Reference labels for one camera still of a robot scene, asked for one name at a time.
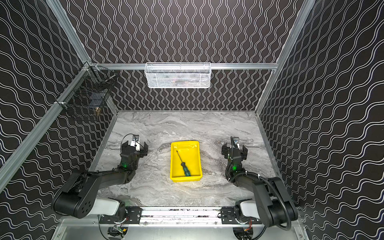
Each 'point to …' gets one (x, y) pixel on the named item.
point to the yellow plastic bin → (190, 153)
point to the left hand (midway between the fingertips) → (140, 142)
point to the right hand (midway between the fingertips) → (237, 145)
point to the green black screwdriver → (186, 170)
